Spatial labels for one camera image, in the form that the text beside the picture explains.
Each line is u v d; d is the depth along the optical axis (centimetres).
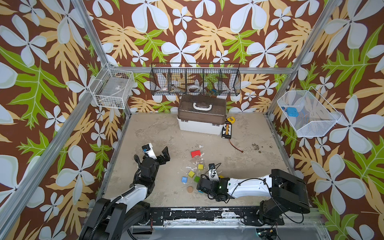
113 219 42
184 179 86
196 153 96
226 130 108
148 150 73
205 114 93
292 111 86
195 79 98
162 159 77
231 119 115
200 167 89
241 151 99
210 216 75
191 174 86
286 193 43
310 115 81
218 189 61
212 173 75
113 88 86
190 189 82
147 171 64
